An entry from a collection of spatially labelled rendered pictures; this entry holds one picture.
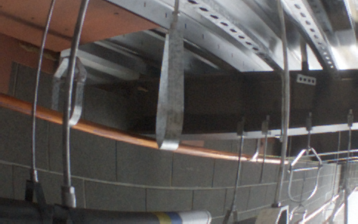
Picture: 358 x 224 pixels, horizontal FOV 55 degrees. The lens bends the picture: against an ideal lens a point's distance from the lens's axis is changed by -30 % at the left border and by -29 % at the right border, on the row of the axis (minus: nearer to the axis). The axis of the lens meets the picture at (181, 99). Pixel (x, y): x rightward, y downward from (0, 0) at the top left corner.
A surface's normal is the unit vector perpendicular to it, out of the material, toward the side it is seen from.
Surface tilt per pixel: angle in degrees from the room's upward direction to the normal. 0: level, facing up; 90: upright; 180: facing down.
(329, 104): 90
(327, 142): 90
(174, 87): 74
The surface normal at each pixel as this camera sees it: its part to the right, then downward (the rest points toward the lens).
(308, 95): -0.50, -0.18
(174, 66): 0.22, -0.43
